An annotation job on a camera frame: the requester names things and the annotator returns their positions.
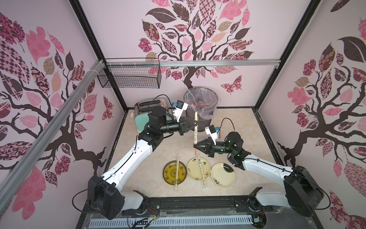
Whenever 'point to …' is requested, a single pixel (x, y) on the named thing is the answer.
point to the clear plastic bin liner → (203, 100)
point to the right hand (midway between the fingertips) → (196, 145)
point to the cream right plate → (223, 175)
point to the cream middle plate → (193, 169)
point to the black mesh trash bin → (202, 122)
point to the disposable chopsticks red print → (196, 129)
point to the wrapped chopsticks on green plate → (177, 172)
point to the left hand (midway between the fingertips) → (198, 125)
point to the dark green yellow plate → (169, 171)
